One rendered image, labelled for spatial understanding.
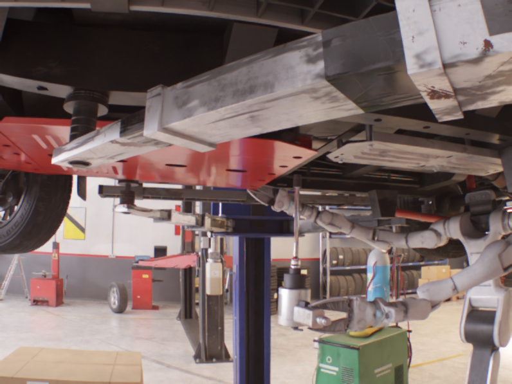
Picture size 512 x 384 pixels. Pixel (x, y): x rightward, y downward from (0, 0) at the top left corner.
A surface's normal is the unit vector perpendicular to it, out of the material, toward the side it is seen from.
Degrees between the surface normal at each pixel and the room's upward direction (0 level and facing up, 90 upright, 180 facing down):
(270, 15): 90
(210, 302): 90
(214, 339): 90
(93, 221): 90
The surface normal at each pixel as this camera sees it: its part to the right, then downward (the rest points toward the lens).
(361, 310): 0.22, -0.16
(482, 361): -0.84, -0.30
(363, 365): 0.60, -0.20
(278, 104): 0.00, 0.99
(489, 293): -0.82, 0.21
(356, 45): -0.60, -0.13
